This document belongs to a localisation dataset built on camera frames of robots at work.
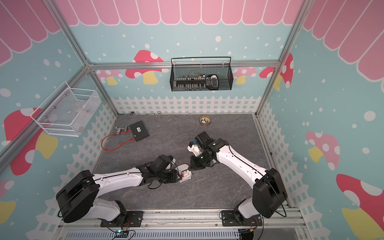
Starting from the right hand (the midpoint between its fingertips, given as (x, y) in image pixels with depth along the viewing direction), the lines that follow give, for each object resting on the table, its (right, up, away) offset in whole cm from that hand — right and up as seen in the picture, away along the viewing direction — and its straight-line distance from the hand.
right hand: (190, 168), depth 77 cm
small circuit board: (-34, -31, -5) cm, 46 cm away
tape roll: (+10, +27, +38) cm, 48 cm away
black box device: (-39, +19, +31) cm, 53 cm away
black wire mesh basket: (+1, +52, +15) cm, 54 cm away
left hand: (-7, -9, +7) cm, 13 cm away
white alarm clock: (-4, -5, +7) cm, 9 cm away
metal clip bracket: (-53, +20, +32) cm, 64 cm away
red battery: (-5, -6, +8) cm, 11 cm away
